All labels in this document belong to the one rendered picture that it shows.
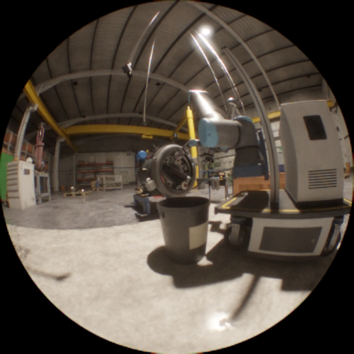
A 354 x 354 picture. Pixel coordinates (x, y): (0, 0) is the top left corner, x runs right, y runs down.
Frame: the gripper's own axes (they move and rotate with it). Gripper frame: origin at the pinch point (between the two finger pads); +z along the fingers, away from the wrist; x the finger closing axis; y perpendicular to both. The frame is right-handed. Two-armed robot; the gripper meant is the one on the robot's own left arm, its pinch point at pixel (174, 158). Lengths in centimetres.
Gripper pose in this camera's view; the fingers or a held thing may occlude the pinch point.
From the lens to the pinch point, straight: 145.6
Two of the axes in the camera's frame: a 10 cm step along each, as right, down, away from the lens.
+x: -4.4, -3.7, -8.2
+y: -5.0, -6.6, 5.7
